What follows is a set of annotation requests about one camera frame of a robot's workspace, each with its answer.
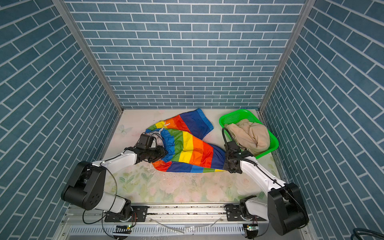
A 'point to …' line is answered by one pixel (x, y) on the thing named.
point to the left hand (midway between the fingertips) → (166, 153)
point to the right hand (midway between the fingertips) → (227, 165)
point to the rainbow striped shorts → (181, 136)
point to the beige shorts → (254, 137)
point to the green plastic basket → (235, 116)
